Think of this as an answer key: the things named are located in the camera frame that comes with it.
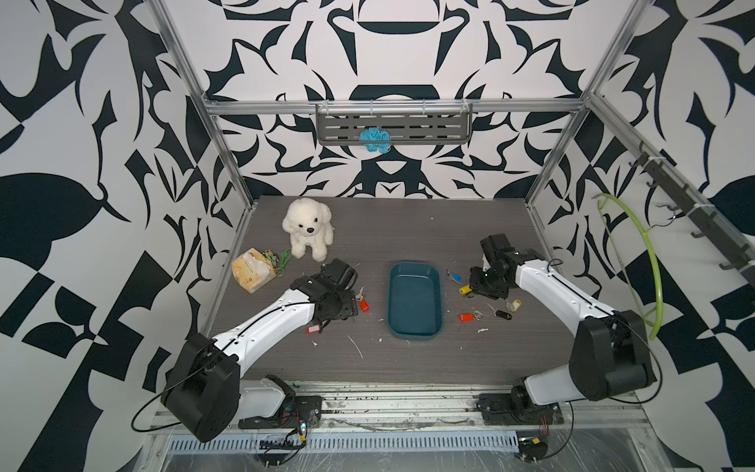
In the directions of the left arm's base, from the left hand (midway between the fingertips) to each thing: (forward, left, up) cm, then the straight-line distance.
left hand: (342, 303), depth 85 cm
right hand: (+4, -39, +1) cm, 39 cm away
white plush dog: (+22, +10, +9) cm, 26 cm away
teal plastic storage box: (+1, -22, -7) cm, 23 cm away
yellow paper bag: (+14, +29, -3) cm, 33 cm away
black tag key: (-2, -49, -8) cm, 50 cm away
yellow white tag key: (0, -52, -6) cm, 53 cm away
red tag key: (-2, -38, -8) cm, 39 cm away
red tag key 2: (+5, -5, -7) cm, 10 cm away
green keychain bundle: (+21, +21, -6) cm, 30 cm away
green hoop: (-3, -72, +15) cm, 74 cm away
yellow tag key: (+5, -38, -5) cm, 39 cm away
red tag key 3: (-3, +10, -10) cm, 15 cm away
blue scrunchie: (+41, -11, +26) cm, 50 cm away
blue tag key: (+11, -37, -7) cm, 39 cm away
